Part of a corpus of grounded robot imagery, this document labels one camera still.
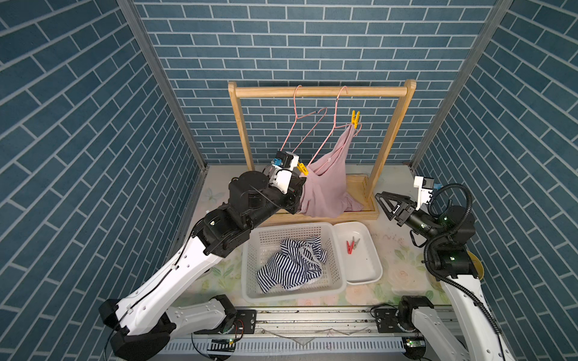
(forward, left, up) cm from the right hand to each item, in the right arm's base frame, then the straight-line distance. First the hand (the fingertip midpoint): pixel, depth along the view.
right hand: (383, 198), depth 64 cm
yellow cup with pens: (-8, -35, -21) cm, 42 cm away
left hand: (-2, +21, +8) cm, 22 cm away
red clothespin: (0, +4, -34) cm, 34 cm away
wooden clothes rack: (+24, -4, -22) cm, 33 cm away
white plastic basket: (-1, +39, -29) cm, 49 cm away
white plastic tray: (-3, -1, -37) cm, 37 cm away
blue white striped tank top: (-11, +24, -27) cm, 38 cm away
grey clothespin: (+2, +1, -34) cm, 34 cm away
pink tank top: (+4, +17, -1) cm, 17 cm away
